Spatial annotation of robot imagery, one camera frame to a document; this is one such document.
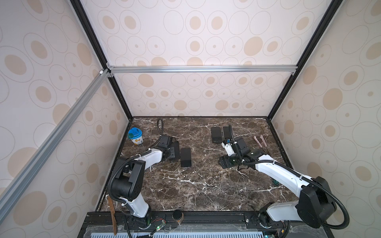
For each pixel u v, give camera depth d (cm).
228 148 77
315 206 41
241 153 65
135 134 97
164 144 76
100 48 82
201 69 90
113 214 76
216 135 109
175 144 103
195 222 74
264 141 103
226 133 110
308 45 81
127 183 46
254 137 106
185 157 100
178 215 67
